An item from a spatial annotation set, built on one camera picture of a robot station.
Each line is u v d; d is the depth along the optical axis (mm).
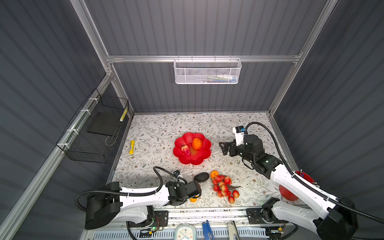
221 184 787
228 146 693
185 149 950
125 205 433
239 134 676
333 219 380
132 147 991
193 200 786
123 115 813
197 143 961
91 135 722
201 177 828
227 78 905
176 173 752
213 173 846
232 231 685
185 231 682
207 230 681
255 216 726
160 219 722
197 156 956
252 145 572
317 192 433
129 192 468
